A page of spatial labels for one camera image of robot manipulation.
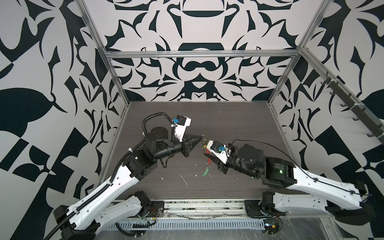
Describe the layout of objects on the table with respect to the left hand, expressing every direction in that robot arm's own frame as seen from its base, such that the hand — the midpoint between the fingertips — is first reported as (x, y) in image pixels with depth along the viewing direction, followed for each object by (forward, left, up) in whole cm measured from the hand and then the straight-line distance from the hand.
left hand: (202, 134), depth 60 cm
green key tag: (-8, -2, -19) cm, 21 cm away
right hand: (-5, -2, -3) cm, 6 cm away
